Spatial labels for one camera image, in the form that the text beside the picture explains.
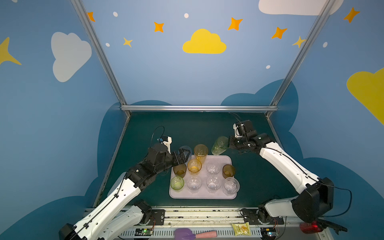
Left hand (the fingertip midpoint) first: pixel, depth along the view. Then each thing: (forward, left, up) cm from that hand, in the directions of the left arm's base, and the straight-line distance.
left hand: (186, 154), depth 72 cm
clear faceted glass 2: (-6, -4, -23) cm, 24 cm away
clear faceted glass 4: (-8, -25, -22) cm, 34 cm away
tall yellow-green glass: (-7, +6, -22) cm, 23 cm away
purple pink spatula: (-30, 0, -23) cm, 38 cm away
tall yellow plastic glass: (+11, -8, -16) cm, 21 cm away
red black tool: (-27, -56, -9) cm, 63 cm away
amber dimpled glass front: (+1, -25, -21) cm, 32 cm away
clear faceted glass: (+2, -15, -19) cm, 25 cm away
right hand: (+12, -24, -4) cm, 27 cm away
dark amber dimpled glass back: (+1, +4, -21) cm, 21 cm away
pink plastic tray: (-12, +1, -24) cm, 26 cm away
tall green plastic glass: (+14, -20, -12) cm, 27 cm away
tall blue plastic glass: (+9, +1, -8) cm, 12 cm away
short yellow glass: (+4, -4, -21) cm, 22 cm away
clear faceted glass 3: (-6, -16, -23) cm, 28 cm away
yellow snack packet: (-28, -27, -21) cm, 44 cm away
